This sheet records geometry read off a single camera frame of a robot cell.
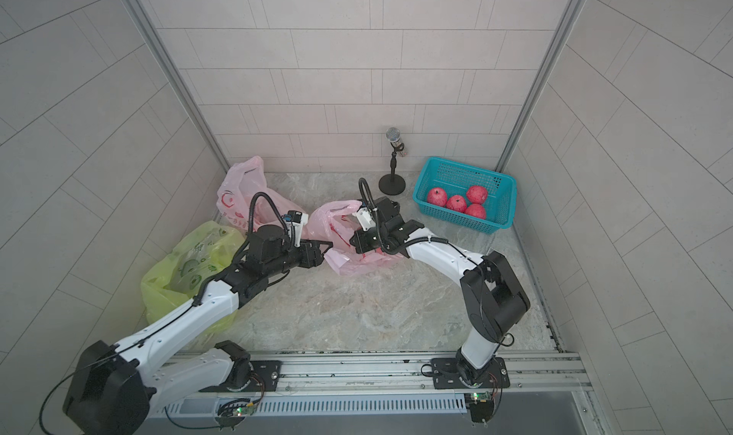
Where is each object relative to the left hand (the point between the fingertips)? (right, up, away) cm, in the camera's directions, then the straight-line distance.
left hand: (330, 242), depth 79 cm
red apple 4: (+49, +14, +24) cm, 56 cm away
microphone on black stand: (+19, +18, +34) cm, 43 cm away
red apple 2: (+41, +10, +22) cm, 48 cm away
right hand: (+5, -1, +5) cm, 8 cm away
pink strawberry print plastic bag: (-36, +13, +18) cm, 42 cm away
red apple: (+35, +13, +23) cm, 43 cm away
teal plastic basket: (+44, +20, +32) cm, 58 cm away
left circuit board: (-20, -38, -13) cm, 45 cm away
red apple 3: (+48, +8, +20) cm, 53 cm away
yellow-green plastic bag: (-41, -10, -3) cm, 43 cm away
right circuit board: (+38, -38, -10) cm, 55 cm away
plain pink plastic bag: (+1, +6, +2) cm, 6 cm away
